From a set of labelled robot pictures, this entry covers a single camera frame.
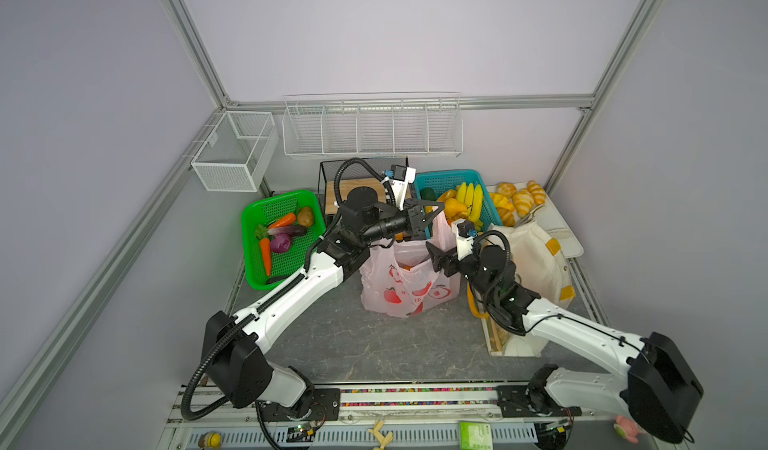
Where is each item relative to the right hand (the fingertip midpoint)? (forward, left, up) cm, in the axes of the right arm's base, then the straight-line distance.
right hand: (442, 239), depth 77 cm
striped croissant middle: (+32, -36, -21) cm, 53 cm away
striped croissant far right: (+40, -44, -23) cm, 64 cm away
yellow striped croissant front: (+25, -28, -21) cm, 43 cm away
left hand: (-3, +1, +14) cm, 15 cm away
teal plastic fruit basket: (+40, -5, -17) cm, 44 cm away
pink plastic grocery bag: (-9, +11, -5) cm, 15 cm away
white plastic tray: (+28, -46, -24) cm, 59 cm away
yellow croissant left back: (+34, -29, -22) cm, 49 cm away
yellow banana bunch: (+30, -15, -16) cm, 38 cm away
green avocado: (+35, 0, -19) cm, 39 cm away
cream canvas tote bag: (-2, -29, -11) cm, 31 cm away
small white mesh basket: (+33, +64, +3) cm, 73 cm away
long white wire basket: (+41, +20, +8) cm, 46 cm away
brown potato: (+22, +44, -16) cm, 52 cm away
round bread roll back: (+41, -32, -22) cm, 56 cm away
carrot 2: (+17, +60, -20) cm, 65 cm away
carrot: (+23, +53, -20) cm, 62 cm away
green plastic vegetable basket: (+26, +61, -18) cm, 68 cm away
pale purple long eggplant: (+19, +49, -21) cm, 56 cm away
